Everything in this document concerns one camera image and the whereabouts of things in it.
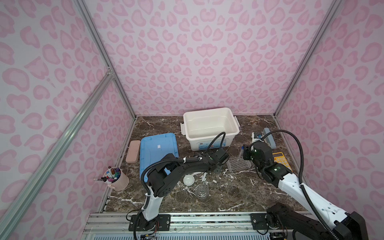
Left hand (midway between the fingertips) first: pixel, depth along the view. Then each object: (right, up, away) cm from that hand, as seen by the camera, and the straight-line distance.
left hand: (217, 163), depth 92 cm
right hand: (+15, +13, -12) cm, 23 cm away
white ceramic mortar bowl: (-17, -9, -6) cm, 20 cm away
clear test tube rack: (+13, 0, 0) cm, 13 cm away
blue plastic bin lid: (-43, +8, +9) cm, 44 cm away
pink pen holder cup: (-55, -4, -14) cm, 57 cm away
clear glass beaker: (-10, -14, -6) cm, 18 cm away
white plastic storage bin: (-9, +21, +22) cm, 32 cm away
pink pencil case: (-54, +5, +4) cm, 54 cm away
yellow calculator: (+39, +3, +2) cm, 40 cm away
